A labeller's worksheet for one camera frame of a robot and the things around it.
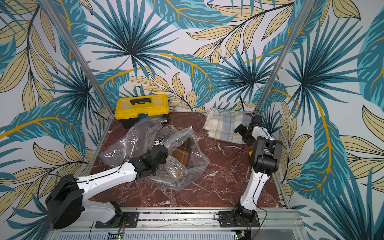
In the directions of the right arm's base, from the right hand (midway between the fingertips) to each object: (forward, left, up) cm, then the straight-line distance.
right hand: (241, 134), depth 103 cm
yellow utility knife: (-13, -3, -3) cm, 14 cm away
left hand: (-17, +52, +9) cm, 56 cm away
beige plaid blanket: (+8, +12, +2) cm, 15 cm away
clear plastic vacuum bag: (-18, +38, +1) cm, 41 cm away
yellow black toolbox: (+13, +75, +13) cm, 77 cm away
